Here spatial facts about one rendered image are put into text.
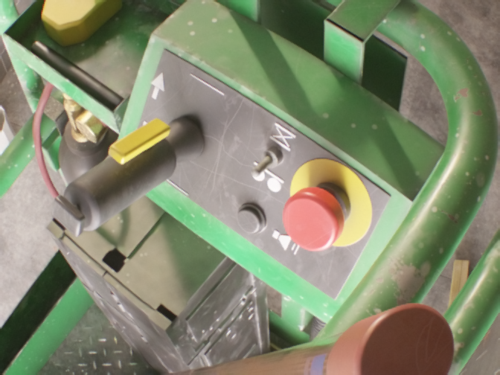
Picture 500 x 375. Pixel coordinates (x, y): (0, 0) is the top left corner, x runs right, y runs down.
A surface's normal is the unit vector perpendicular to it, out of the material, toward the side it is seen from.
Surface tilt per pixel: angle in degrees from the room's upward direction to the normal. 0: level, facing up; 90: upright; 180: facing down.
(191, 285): 0
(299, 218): 58
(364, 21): 0
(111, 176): 37
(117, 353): 0
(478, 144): 9
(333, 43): 90
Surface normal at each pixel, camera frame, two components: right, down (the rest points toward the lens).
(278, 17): -0.61, 0.73
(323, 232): -0.54, 0.40
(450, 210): 0.08, -0.32
